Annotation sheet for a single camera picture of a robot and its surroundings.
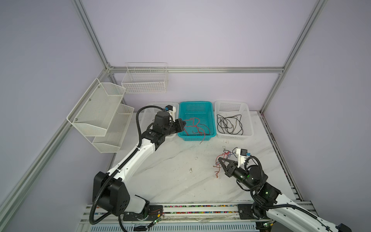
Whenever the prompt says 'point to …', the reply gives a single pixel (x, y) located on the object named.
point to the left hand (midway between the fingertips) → (185, 123)
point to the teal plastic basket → (199, 117)
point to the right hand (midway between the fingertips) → (217, 160)
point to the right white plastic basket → (234, 120)
